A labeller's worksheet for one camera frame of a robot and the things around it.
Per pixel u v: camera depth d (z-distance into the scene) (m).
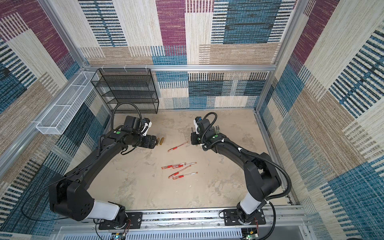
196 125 0.81
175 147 0.99
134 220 0.73
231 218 0.73
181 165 0.91
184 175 0.87
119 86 1.06
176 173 0.89
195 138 0.79
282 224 0.73
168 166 0.91
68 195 0.41
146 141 0.74
